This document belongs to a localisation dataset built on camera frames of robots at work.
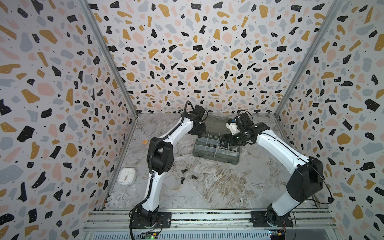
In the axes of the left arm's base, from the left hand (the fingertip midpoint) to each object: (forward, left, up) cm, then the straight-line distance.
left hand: (202, 129), depth 95 cm
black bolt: (-26, +5, -12) cm, 30 cm away
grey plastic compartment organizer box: (-5, -4, -13) cm, 14 cm away
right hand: (-13, -11, +6) cm, 18 cm away
